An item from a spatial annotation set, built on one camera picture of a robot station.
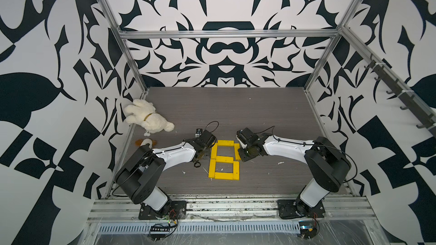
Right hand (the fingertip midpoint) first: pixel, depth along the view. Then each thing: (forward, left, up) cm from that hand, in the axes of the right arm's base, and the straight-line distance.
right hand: (241, 152), depth 91 cm
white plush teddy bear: (+20, +54, +10) cm, 58 cm away
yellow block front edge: (-12, +10, 0) cm, 15 cm away
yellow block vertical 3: (-9, +16, 0) cm, 18 cm away
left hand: (+2, +21, +1) cm, 21 cm away
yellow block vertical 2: (-2, +3, +1) cm, 4 cm away
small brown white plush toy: (+5, +54, +4) cm, 54 cm away
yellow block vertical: (+1, +15, 0) cm, 15 cm away
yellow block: (-10, +4, 0) cm, 10 cm away
